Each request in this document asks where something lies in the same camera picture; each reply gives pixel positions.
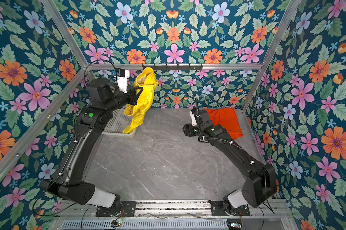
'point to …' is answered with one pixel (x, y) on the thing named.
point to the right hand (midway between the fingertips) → (187, 127)
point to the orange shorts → (227, 118)
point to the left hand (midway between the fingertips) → (141, 82)
